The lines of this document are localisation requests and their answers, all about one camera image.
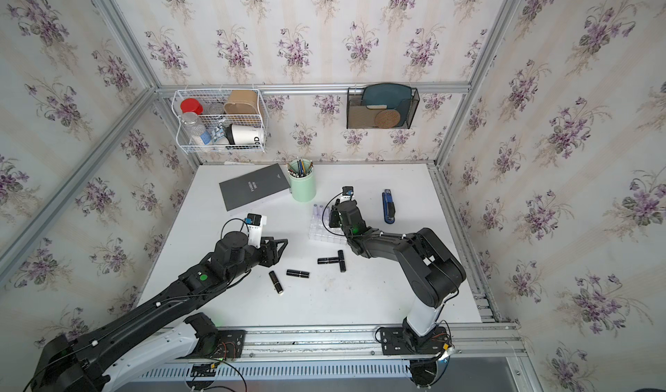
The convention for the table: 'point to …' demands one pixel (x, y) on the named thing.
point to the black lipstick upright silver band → (342, 261)
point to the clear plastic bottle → (196, 130)
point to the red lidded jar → (191, 105)
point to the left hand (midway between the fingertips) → (285, 244)
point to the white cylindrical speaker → (245, 134)
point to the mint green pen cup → (303, 179)
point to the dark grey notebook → (252, 186)
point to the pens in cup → (300, 170)
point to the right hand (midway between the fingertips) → (337, 206)
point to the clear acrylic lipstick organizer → (319, 229)
